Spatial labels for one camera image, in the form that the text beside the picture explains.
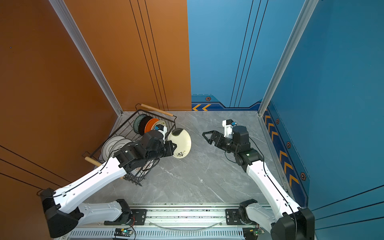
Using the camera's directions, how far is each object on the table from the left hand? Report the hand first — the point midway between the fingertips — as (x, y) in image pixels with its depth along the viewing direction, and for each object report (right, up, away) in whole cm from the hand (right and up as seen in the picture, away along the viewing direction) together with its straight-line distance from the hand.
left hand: (178, 144), depth 72 cm
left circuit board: (-26, -42, -1) cm, 49 cm away
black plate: (-25, +11, +22) cm, 35 cm away
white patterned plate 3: (-13, -9, -14) cm, 20 cm away
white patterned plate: (-41, -2, +13) cm, 43 cm away
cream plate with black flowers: (+1, +3, +3) cm, 5 cm away
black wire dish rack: (-38, +7, +24) cm, 45 cm away
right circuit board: (+35, -42, -2) cm, 55 cm away
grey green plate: (-31, +11, +27) cm, 43 cm away
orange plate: (-21, +10, +23) cm, 33 cm away
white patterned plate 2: (-36, -2, +13) cm, 38 cm away
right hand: (+14, +3, +2) cm, 15 cm away
